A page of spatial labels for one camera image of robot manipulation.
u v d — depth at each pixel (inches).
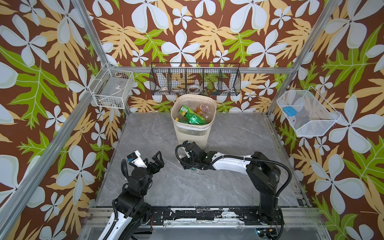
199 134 32.4
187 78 38.0
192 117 31.6
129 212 20.2
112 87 33.6
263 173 19.6
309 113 32.1
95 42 31.3
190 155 27.3
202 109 33.1
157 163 26.1
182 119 33.9
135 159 24.8
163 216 29.3
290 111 34.0
